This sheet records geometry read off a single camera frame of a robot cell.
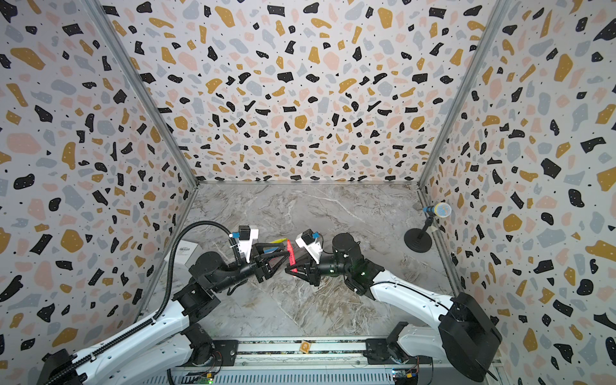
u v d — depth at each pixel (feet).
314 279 2.08
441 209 2.57
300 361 2.40
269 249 2.18
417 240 3.29
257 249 2.09
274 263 2.12
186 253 2.99
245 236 1.98
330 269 2.10
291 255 2.18
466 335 1.35
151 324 1.60
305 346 2.45
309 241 2.08
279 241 3.27
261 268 1.97
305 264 2.13
